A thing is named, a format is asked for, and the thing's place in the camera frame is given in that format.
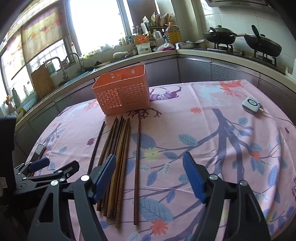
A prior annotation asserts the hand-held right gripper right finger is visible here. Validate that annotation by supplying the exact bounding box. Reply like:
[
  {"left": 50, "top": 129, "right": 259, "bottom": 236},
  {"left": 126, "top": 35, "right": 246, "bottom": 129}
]
[{"left": 182, "top": 152, "right": 272, "bottom": 241}]

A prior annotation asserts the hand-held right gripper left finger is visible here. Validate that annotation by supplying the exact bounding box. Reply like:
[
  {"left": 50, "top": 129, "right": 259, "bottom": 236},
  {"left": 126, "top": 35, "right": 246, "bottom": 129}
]
[{"left": 27, "top": 153, "right": 117, "bottom": 241}]

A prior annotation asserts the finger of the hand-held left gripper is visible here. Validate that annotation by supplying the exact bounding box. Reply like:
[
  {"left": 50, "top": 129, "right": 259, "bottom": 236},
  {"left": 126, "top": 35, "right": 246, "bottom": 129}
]
[
  {"left": 14, "top": 160, "right": 80, "bottom": 193},
  {"left": 14, "top": 158, "right": 51, "bottom": 177}
]

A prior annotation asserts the thin dark chopstick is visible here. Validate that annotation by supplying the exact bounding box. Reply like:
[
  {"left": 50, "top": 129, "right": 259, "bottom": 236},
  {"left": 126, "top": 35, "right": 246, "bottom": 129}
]
[{"left": 87, "top": 121, "right": 106, "bottom": 175}]

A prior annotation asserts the long brown chopstick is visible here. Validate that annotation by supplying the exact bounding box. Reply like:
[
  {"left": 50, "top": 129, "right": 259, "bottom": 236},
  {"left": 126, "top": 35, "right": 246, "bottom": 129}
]
[{"left": 133, "top": 117, "right": 142, "bottom": 226}]

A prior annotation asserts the bundle of wooden chopsticks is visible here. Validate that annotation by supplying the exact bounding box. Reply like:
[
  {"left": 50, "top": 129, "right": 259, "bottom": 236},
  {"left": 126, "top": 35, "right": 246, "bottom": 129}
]
[{"left": 97, "top": 116, "right": 131, "bottom": 229}]

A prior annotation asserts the orange plastic basket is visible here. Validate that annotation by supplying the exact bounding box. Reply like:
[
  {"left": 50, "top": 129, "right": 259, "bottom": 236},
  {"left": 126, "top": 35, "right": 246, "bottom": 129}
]
[{"left": 92, "top": 64, "right": 151, "bottom": 116}]

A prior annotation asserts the smartphone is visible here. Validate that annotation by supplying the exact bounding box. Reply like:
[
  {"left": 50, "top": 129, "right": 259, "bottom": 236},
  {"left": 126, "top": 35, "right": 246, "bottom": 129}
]
[{"left": 30, "top": 144, "right": 47, "bottom": 163}]

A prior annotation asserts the pink floral tablecloth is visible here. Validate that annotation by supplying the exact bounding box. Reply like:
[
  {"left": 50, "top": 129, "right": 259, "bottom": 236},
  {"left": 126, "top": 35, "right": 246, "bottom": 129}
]
[{"left": 24, "top": 79, "right": 296, "bottom": 241}]

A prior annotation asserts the wooden cutting board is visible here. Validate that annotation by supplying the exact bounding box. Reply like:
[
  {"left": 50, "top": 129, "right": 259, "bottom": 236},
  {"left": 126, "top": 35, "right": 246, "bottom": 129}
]
[{"left": 31, "top": 65, "right": 55, "bottom": 99}]

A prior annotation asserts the narrow printed roller blind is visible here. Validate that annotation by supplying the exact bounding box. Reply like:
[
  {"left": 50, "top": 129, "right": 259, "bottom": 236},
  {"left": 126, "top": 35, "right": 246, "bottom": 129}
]
[{"left": 0, "top": 35, "right": 26, "bottom": 98}]

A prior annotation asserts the small white round-button device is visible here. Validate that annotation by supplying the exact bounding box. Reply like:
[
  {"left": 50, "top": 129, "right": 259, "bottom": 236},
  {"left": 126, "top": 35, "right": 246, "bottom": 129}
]
[{"left": 242, "top": 96, "right": 263, "bottom": 114}]

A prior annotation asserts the square metal faucet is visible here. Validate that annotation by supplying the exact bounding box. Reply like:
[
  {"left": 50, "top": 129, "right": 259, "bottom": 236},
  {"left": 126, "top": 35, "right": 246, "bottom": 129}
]
[{"left": 44, "top": 57, "right": 69, "bottom": 79}]

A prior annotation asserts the curved metal faucet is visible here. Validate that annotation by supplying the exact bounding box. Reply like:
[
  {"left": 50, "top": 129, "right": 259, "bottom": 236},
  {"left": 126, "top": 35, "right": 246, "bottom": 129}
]
[{"left": 65, "top": 53, "right": 85, "bottom": 72}]

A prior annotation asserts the large printed roller blind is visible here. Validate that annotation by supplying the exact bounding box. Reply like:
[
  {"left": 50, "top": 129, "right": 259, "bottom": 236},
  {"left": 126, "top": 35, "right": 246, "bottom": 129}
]
[{"left": 21, "top": 6, "right": 70, "bottom": 63}]

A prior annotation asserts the metal basin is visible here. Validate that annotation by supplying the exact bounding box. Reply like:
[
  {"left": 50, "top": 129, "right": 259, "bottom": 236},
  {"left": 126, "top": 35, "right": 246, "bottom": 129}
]
[{"left": 176, "top": 41, "right": 207, "bottom": 50}]

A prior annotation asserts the black gas stove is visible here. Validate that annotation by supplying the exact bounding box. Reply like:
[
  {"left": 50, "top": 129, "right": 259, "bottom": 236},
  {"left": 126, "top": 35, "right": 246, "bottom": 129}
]
[{"left": 207, "top": 43, "right": 287, "bottom": 73}]

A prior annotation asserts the plastic bag with purple contents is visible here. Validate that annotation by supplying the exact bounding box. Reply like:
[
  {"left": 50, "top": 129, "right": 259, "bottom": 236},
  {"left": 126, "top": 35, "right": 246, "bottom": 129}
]
[{"left": 154, "top": 43, "right": 176, "bottom": 52}]

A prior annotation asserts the white packet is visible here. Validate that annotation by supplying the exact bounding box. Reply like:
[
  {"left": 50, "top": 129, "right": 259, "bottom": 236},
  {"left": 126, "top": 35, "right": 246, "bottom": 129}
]
[{"left": 136, "top": 44, "right": 152, "bottom": 55}]

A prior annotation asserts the white plastic jug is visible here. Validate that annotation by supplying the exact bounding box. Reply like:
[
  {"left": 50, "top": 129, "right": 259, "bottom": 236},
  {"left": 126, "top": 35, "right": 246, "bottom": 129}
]
[{"left": 151, "top": 30, "right": 164, "bottom": 47}]

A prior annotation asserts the large cooking oil bottle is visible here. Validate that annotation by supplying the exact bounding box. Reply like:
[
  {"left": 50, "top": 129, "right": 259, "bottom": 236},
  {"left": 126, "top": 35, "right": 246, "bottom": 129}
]
[{"left": 166, "top": 22, "right": 180, "bottom": 44}]

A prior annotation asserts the black wok with lid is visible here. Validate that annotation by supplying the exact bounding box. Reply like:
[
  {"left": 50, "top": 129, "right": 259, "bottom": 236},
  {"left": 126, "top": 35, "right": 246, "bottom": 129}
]
[{"left": 203, "top": 25, "right": 246, "bottom": 45}]

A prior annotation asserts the rack of seasoning packets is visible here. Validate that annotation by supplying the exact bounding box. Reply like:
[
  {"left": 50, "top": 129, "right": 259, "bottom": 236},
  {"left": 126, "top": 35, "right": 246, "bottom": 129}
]
[{"left": 141, "top": 13, "right": 176, "bottom": 31}]

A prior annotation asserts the range hood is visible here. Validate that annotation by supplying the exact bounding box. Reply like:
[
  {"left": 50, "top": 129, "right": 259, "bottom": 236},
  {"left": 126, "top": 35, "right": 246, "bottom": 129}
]
[{"left": 207, "top": 0, "right": 271, "bottom": 7}]

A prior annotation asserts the white cable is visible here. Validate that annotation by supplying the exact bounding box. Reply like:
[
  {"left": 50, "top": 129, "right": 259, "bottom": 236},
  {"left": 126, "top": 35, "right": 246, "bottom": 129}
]
[{"left": 260, "top": 108, "right": 296, "bottom": 128}]

